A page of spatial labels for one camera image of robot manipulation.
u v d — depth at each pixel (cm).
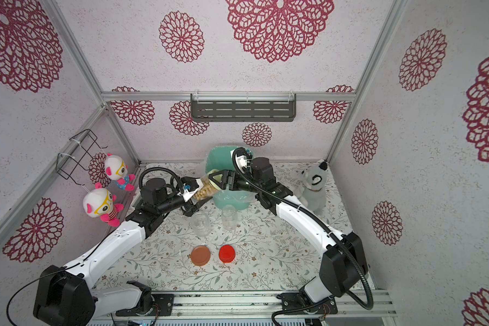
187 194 65
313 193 92
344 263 42
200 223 96
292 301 73
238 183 65
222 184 64
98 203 80
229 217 98
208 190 72
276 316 64
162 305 73
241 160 66
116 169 93
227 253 84
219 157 91
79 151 81
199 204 69
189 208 70
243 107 97
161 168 55
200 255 86
